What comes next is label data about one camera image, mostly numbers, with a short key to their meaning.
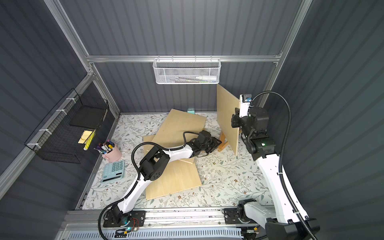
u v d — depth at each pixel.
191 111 1.20
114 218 0.64
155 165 0.61
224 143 0.97
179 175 0.83
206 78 0.91
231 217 0.74
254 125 0.49
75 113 0.80
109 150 0.87
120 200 0.63
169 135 0.99
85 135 0.75
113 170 0.89
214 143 0.87
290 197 0.38
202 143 0.81
